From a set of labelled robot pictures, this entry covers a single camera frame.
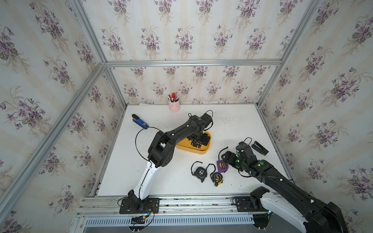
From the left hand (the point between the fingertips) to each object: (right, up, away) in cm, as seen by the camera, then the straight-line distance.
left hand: (201, 142), depth 94 cm
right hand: (+14, -8, -11) cm, 19 cm away
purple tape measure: (+11, -13, -10) cm, 20 cm away
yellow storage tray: (-10, -2, +1) cm, 10 cm away
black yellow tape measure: (+7, -18, -14) cm, 24 cm away
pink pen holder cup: (-19, +25, +17) cm, 36 cm away
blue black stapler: (-46, +14, +13) cm, 50 cm away
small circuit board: (-33, -35, -22) cm, 53 cm away
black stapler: (+38, -4, -1) cm, 38 cm away
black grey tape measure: (-2, -15, -14) cm, 21 cm away
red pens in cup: (-20, +32, +17) cm, 41 cm away
